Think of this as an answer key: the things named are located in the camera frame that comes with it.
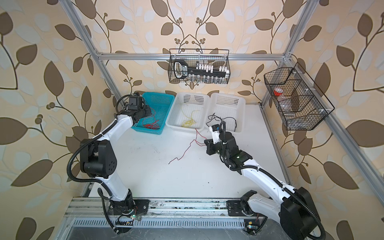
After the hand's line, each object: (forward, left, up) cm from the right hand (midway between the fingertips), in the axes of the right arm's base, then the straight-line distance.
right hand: (205, 142), depth 80 cm
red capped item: (+20, -40, +17) cm, 48 cm away
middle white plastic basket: (+37, +10, -16) cm, 41 cm away
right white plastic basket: (+39, -22, -15) cm, 47 cm away
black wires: (+27, -14, -14) cm, 33 cm away
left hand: (+24, +35, +4) cm, 43 cm away
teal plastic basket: (+45, +33, -14) cm, 58 cm away
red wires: (+26, +36, -15) cm, 47 cm away
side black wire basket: (+12, -48, +17) cm, 53 cm away
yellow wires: (+25, +10, -15) cm, 31 cm away
